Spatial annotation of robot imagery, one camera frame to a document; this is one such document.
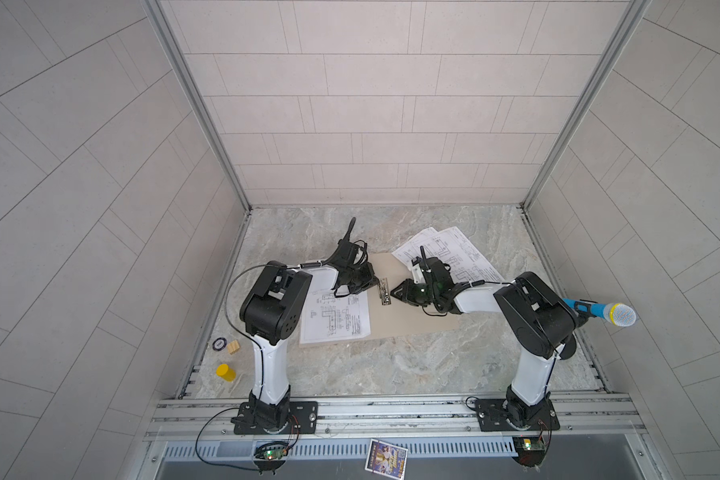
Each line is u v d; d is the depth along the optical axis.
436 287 0.75
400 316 0.87
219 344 0.82
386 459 0.65
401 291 0.86
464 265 0.99
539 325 0.47
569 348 0.81
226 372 0.73
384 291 0.92
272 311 0.51
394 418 0.72
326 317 0.87
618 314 0.63
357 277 0.85
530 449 0.68
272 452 0.64
